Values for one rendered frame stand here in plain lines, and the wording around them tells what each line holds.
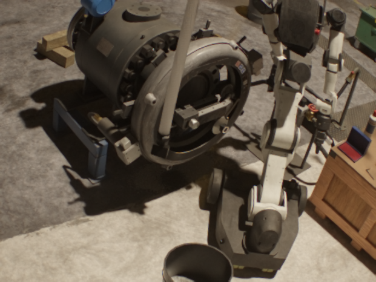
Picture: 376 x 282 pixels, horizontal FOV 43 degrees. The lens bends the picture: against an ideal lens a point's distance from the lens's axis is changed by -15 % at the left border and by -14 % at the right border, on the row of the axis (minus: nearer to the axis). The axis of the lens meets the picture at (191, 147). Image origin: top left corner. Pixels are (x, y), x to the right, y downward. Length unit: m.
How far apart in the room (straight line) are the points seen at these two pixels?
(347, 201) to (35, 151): 1.98
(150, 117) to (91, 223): 0.71
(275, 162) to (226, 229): 0.43
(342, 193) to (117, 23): 1.68
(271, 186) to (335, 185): 0.54
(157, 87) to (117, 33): 0.55
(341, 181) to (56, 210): 1.68
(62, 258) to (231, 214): 0.97
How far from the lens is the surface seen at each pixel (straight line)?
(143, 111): 2.60
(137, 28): 2.94
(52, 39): 4.20
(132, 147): 2.69
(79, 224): 2.93
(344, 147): 3.19
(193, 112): 2.69
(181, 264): 2.55
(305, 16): 2.73
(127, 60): 2.84
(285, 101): 2.85
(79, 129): 3.16
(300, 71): 2.68
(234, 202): 3.00
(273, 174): 2.87
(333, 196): 3.27
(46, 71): 4.15
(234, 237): 2.81
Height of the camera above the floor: 2.18
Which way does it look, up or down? 38 degrees down
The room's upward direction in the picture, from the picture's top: 14 degrees clockwise
